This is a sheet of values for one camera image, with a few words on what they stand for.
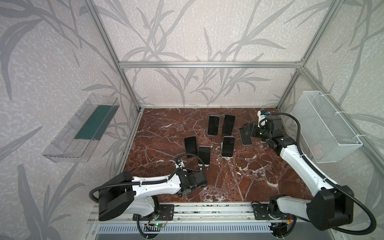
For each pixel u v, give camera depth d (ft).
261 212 2.38
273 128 2.00
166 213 2.38
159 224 2.31
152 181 1.63
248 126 2.42
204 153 3.07
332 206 1.29
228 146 3.22
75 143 2.09
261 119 2.36
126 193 1.36
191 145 3.04
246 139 3.31
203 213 2.47
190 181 2.03
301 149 2.31
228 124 3.45
